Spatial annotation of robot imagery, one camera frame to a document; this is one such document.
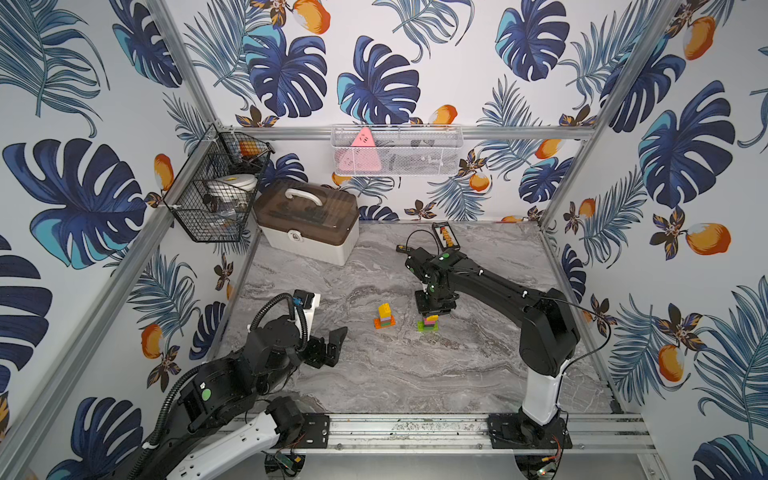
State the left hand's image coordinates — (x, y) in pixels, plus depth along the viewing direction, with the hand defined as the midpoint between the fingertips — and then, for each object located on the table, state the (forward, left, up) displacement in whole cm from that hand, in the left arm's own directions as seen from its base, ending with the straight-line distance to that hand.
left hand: (330, 321), depth 64 cm
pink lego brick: (+12, -23, -22) cm, 34 cm away
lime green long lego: (+13, -23, -27) cm, 38 cm away
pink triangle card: (+51, -1, +7) cm, 52 cm away
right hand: (+14, -24, -19) cm, 34 cm away
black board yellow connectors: (+51, -32, -26) cm, 65 cm away
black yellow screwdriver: (+43, -15, -25) cm, 52 cm away
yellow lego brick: (+13, -11, -19) cm, 25 cm away
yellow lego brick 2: (+12, -25, -17) cm, 32 cm away
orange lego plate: (+13, -9, -26) cm, 30 cm away
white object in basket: (+33, +31, +8) cm, 46 cm away
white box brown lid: (+39, +14, -9) cm, 42 cm away
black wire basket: (+32, +37, +4) cm, 49 cm away
